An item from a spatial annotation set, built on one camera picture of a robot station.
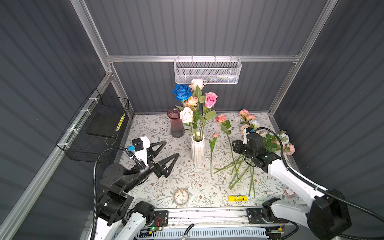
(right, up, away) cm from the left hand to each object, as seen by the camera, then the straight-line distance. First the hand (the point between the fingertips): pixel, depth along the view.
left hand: (172, 148), depth 54 cm
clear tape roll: (0, -30, +27) cm, 41 cm away
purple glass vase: (-6, +7, +59) cm, 60 cm away
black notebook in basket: (-38, +9, +21) cm, 45 cm away
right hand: (+32, -2, +31) cm, 44 cm away
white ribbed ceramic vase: (+10, -4, +27) cm, 29 cm away
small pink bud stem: (+20, -5, +48) cm, 52 cm away
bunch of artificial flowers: (+57, -3, +42) cm, 71 cm away
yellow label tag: (+30, -30, +24) cm, 49 cm away
